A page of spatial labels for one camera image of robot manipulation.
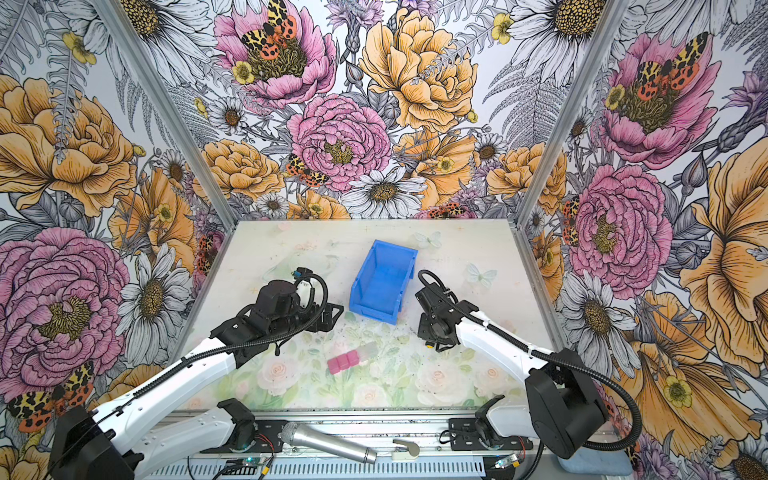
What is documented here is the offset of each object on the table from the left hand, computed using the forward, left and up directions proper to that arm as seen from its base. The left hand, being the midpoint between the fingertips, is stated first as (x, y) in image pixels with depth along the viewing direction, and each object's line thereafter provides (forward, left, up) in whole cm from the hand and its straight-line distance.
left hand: (326, 315), depth 80 cm
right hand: (-3, -28, -9) cm, 30 cm away
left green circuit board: (-30, +16, -15) cm, 37 cm away
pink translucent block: (-7, -4, -13) cm, 16 cm away
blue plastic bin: (+17, -13, -14) cm, 26 cm away
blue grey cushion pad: (-32, -62, -11) cm, 70 cm away
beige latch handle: (-29, -21, -13) cm, 37 cm away
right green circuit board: (-31, -43, -15) cm, 55 cm away
